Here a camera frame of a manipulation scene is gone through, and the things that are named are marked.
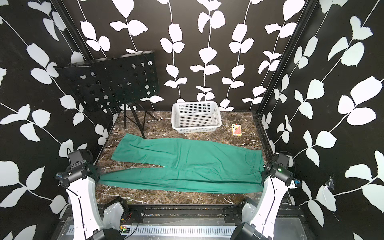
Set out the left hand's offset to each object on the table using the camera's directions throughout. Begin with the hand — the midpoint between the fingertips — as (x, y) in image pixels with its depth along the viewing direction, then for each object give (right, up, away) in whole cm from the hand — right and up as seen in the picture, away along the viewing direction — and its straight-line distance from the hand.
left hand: (95, 173), depth 72 cm
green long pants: (+44, -2, +18) cm, 48 cm away
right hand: (+86, -3, +2) cm, 86 cm away
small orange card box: (+79, +20, +35) cm, 89 cm away
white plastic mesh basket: (+50, +30, +47) cm, 74 cm away
